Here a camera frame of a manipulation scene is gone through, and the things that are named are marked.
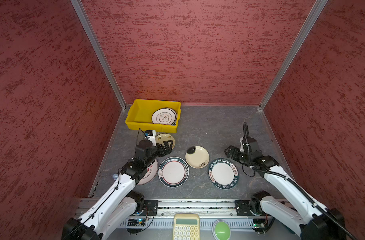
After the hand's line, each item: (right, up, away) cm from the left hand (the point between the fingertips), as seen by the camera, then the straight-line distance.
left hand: (166, 145), depth 80 cm
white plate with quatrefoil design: (-6, +17, +30) cm, 35 cm away
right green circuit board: (+46, -37, -9) cm, 60 cm away
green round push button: (+27, -37, -13) cm, 48 cm away
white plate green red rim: (+3, -17, +5) cm, 18 cm away
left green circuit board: (-14, -36, -9) cm, 40 cm away
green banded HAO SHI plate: (+33, -18, +6) cm, 38 cm away
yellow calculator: (+11, -36, -12) cm, 39 cm away
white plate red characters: (-10, -18, +5) cm, 21 cm away
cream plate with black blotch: (+18, -10, +13) cm, 24 cm away
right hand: (+36, -7, +3) cm, 36 cm away
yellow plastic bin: (-26, +20, +35) cm, 48 cm away
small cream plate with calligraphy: (-4, +2, +19) cm, 19 cm away
